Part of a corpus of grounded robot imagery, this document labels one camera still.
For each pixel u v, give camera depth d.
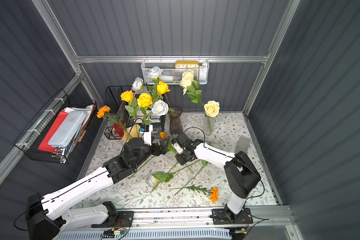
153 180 0.82
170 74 0.89
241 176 0.47
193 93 0.80
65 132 0.68
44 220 0.38
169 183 0.85
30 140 0.61
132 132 0.86
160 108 0.74
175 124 0.99
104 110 0.75
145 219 0.75
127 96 0.77
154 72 0.78
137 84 0.80
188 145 0.68
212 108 0.74
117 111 1.03
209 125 1.02
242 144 1.02
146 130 0.61
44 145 0.68
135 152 0.52
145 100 0.71
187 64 0.87
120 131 1.00
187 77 0.77
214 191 0.77
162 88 0.72
